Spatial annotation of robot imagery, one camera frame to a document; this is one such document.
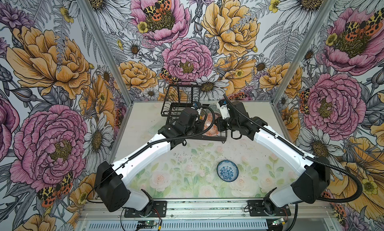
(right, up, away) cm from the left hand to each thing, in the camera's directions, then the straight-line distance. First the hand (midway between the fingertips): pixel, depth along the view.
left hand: (200, 125), depth 78 cm
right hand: (+9, 0, +2) cm, 9 cm away
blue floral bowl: (+16, -26, +8) cm, 32 cm away
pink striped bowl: (+5, +5, +2) cm, 7 cm away
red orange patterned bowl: (+4, +2, +3) cm, 6 cm away
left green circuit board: (-23, -45, -7) cm, 52 cm away
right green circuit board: (+38, -45, -7) cm, 59 cm away
